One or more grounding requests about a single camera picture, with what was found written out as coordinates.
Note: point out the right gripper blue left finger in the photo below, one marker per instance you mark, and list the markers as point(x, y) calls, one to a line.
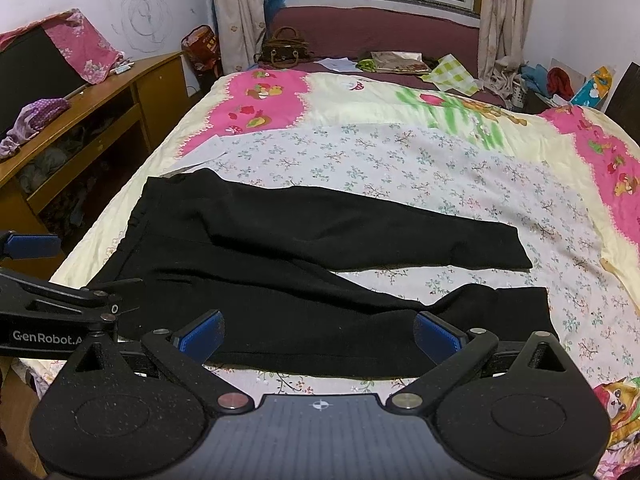
point(180, 357)

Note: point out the floral patchwork bed quilt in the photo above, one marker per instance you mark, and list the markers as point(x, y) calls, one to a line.
point(567, 179)

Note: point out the right beige curtain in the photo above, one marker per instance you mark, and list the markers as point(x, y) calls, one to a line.
point(503, 29)

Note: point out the purple knitted garment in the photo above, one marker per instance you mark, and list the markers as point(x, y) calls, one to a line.
point(33, 118)

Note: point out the left beige curtain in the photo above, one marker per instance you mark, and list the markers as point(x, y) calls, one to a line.
point(241, 27)

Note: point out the beige folded fabric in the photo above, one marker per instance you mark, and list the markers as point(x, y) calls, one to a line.
point(396, 62)

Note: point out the green checkered cloth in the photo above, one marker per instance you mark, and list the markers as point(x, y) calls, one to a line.
point(450, 74)

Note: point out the black pants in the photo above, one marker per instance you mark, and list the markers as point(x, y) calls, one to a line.
point(274, 263)

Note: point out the beige curtain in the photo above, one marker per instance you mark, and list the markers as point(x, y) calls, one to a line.
point(503, 29)
point(241, 27)

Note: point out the wooden tv cabinet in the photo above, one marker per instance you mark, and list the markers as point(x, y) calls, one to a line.
point(61, 181)

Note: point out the brown handbag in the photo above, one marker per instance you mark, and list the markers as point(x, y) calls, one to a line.
point(285, 48)

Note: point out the red cloth item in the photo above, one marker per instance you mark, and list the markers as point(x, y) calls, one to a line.
point(558, 83)

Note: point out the blue cloth pile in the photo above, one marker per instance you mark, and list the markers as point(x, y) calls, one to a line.
point(535, 78)

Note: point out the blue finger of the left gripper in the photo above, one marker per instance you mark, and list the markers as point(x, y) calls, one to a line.
point(19, 246)

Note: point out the maroon headboard cushion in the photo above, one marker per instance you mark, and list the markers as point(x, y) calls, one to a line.
point(351, 28)

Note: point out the red patterned bag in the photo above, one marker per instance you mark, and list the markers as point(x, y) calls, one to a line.
point(201, 48)

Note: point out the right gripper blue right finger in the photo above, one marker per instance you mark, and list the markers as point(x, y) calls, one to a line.
point(458, 357)

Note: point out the black television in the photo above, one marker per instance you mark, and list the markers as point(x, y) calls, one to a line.
point(32, 68)

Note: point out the dark wooden footboard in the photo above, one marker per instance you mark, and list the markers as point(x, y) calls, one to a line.
point(624, 107)

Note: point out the colourful cartoon box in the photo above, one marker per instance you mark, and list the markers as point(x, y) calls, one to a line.
point(595, 89)

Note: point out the pink floral cloth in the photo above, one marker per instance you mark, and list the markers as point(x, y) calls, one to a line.
point(80, 43)

